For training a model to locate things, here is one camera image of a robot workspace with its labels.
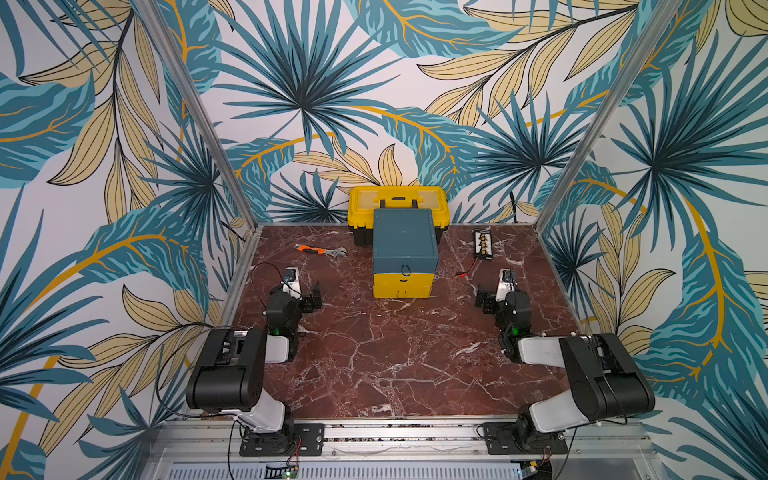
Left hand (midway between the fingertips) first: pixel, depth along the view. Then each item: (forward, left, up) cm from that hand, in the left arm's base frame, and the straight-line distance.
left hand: (302, 284), depth 92 cm
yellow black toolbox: (+30, -17, +9) cm, 36 cm away
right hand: (+1, -61, +1) cm, 61 cm away
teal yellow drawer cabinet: (+2, -31, +13) cm, 33 cm away
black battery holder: (+24, -62, -7) cm, 67 cm away
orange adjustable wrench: (+19, -6, -7) cm, 21 cm away
